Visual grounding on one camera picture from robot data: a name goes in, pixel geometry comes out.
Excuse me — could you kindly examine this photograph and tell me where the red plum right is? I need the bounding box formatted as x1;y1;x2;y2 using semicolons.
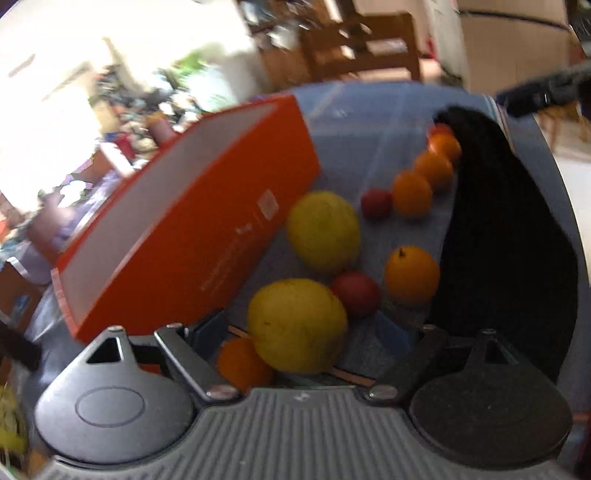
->
361;188;394;222

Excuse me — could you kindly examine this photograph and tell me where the black thermos bottle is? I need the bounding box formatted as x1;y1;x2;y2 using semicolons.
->
0;321;42;372

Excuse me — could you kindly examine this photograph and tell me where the wooden chair right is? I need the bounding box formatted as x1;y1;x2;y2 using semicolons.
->
298;12;423;82

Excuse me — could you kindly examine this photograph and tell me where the black cloth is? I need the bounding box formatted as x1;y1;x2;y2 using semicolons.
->
428;105;579;381

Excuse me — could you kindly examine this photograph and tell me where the yellow pear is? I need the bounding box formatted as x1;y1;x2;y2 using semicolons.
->
246;278;349;375
286;191;362;275

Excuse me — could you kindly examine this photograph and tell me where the small mandarin orange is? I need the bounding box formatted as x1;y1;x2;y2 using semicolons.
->
413;150;454;193
428;133;462;166
427;123;454;139
392;171;433;220

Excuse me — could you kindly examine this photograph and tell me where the yellow green mug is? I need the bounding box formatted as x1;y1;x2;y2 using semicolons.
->
0;386;28;455

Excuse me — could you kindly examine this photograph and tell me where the yellow pear right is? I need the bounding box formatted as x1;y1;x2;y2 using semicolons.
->
286;191;362;275

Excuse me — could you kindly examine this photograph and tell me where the orange cardboard box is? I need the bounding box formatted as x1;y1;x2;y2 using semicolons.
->
52;95;321;343

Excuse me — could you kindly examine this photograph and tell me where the yellow pear left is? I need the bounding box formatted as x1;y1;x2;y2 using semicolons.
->
246;278;349;375

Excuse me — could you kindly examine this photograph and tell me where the small orange with stem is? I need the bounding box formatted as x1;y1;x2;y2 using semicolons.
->
385;245;440;307

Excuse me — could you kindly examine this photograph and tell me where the red plum left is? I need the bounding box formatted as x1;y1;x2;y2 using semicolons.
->
329;271;382;317

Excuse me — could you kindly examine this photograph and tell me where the red plum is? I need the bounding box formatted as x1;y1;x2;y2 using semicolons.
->
361;188;394;222
329;271;382;317

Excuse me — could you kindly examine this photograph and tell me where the blue patterned tablecloth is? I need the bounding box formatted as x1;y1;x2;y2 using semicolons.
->
8;81;591;462

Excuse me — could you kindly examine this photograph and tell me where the red cylindrical can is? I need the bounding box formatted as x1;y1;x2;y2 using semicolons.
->
145;113;177;148

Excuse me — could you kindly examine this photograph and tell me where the large orange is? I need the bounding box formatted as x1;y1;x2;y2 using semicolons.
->
216;338;274;395

